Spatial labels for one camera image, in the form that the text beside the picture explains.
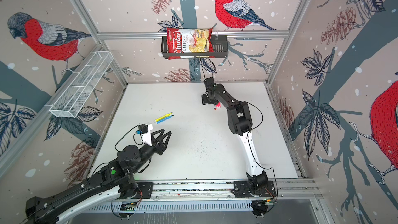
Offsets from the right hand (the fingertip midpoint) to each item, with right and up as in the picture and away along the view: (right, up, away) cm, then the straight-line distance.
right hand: (205, 103), depth 107 cm
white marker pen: (+7, -3, -2) cm, 7 cm away
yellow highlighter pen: (-28, -8, -7) cm, 30 cm away
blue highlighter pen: (-28, -11, -8) cm, 31 cm away
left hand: (-18, -11, -39) cm, 44 cm away
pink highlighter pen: (+9, -1, -2) cm, 9 cm away
